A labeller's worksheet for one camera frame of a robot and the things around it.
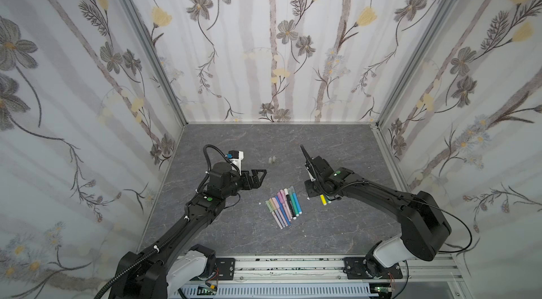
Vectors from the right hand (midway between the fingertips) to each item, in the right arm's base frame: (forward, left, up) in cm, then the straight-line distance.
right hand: (305, 182), depth 87 cm
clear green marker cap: (+17, +13, -10) cm, 24 cm away
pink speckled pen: (-6, +7, -9) cm, 13 cm away
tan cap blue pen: (-9, +12, -9) cm, 17 cm away
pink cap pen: (-6, +12, -9) cm, 16 cm away
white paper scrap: (-6, +19, -10) cm, 22 cm away
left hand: (+1, +21, +9) cm, 23 cm away
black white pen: (-6, +6, -9) cm, 12 cm away
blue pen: (-9, +9, -9) cm, 15 cm away
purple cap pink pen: (-4, +10, -9) cm, 14 cm away
